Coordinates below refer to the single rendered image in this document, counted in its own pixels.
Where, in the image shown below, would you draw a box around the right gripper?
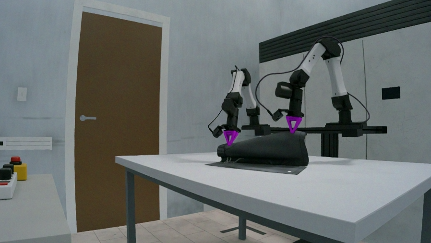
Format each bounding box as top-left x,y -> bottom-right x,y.
213,116 -> 241,146

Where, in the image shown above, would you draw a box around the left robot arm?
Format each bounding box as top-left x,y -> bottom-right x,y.
275,38 -> 366,125

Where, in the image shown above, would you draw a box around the grey shorts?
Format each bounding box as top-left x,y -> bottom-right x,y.
205,130 -> 309,175

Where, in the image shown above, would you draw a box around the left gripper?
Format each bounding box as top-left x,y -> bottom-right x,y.
273,99 -> 304,133

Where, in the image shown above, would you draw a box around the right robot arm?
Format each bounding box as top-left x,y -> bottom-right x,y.
212,68 -> 268,138

